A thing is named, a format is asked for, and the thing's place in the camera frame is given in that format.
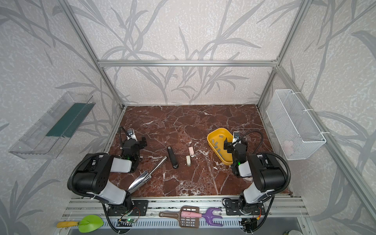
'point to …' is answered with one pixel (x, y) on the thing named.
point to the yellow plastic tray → (216, 138)
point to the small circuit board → (130, 220)
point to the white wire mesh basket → (297, 133)
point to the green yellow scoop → (88, 223)
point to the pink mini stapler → (191, 152)
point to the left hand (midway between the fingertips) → (136, 131)
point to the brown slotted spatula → (184, 222)
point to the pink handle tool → (186, 214)
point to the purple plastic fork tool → (209, 216)
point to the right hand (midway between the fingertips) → (235, 134)
